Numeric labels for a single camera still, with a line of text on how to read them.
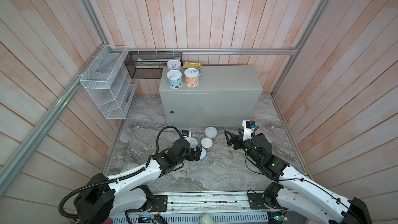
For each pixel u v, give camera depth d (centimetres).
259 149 57
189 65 81
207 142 87
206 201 76
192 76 73
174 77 73
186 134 73
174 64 78
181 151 62
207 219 63
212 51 98
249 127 64
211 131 91
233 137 67
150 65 106
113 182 43
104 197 40
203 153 85
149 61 88
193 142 88
